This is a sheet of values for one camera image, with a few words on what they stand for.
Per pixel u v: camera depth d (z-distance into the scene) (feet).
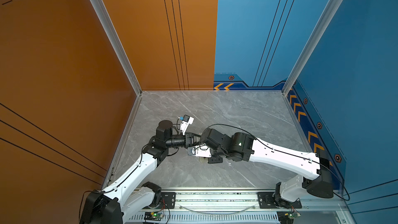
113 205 1.30
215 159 1.97
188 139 2.14
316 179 1.34
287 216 2.30
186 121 2.24
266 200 2.37
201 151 1.88
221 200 2.47
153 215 2.32
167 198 2.44
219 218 2.28
